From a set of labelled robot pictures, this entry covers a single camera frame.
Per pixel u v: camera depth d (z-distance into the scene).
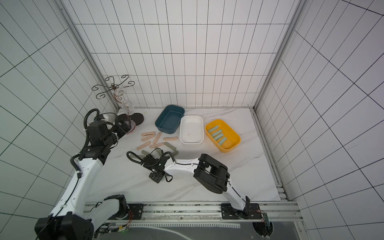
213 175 0.49
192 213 0.74
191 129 1.03
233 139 0.99
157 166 0.65
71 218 0.38
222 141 0.98
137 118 1.10
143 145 0.98
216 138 1.00
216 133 1.03
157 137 1.01
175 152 0.96
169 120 1.16
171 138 1.01
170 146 0.98
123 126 0.69
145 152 0.95
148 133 1.04
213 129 1.05
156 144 0.98
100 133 0.57
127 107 0.93
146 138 1.01
